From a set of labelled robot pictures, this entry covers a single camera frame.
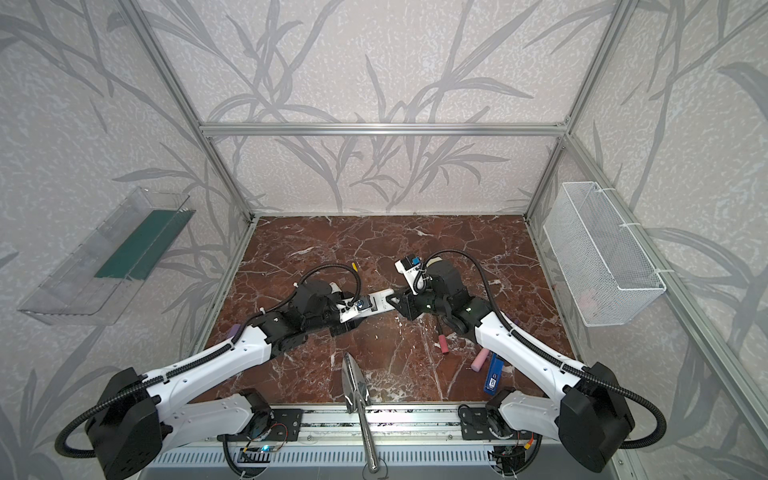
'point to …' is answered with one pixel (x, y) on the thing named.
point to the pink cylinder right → (479, 359)
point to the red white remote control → (375, 303)
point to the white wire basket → (606, 269)
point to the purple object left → (233, 330)
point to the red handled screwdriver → (443, 343)
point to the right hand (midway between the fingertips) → (392, 287)
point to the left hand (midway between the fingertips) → (364, 296)
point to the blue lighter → (495, 374)
